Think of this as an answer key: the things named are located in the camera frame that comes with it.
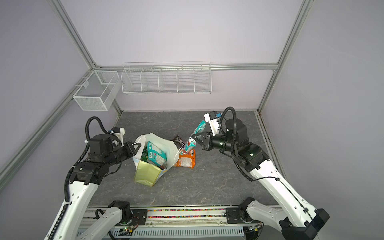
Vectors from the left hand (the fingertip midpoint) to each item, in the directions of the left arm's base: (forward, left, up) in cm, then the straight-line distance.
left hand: (141, 145), depth 70 cm
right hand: (-3, -25, +10) cm, 27 cm away
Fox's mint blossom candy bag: (-6, -24, +8) cm, 26 cm away
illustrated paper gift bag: (-9, 0, -12) cm, 15 cm away
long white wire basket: (+50, -10, +4) cm, 51 cm away
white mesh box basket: (+47, +37, -3) cm, 60 cm away
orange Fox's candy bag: (+2, -21, -23) cm, 31 cm away
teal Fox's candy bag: (-1, -4, -11) cm, 12 cm away
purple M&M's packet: (+16, -16, -24) cm, 33 cm away
